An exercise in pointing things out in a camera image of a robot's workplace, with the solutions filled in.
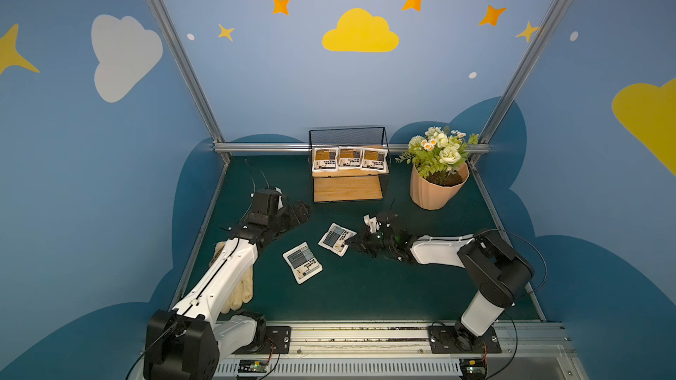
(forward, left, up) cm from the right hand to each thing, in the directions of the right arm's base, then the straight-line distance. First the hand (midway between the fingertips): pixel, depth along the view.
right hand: (347, 239), depth 87 cm
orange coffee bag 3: (+29, -9, +10) cm, 31 cm away
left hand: (+4, +15, +10) cm, 18 cm away
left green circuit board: (-36, +24, -8) cm, 44 cm away
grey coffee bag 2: (+1, +4, -3) cm, 6 cm away
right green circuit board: (-33, -38, -11) cm, 51 cm away
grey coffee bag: (-7, +15, -6) cm, 17 cm away
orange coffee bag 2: (+29, +1, +10) cm, 30 cm away
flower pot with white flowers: (+17, -28, +20) cm, 39 cm away
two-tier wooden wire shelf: (+29, -2, -6) cm, 30 cm away
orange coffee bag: (+26, +10, +11) cm, 30 cm away
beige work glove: (-17, +33, -6) cm, 37 cm away
